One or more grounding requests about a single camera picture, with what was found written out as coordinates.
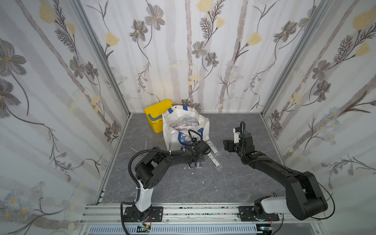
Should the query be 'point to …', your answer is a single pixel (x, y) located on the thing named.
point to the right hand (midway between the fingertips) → (230, 139)
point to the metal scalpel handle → (146, 145)
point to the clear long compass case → (186, 123)
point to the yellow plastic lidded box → (154, 115)
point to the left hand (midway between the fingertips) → (201, 155)
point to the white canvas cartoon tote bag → (176, 139)
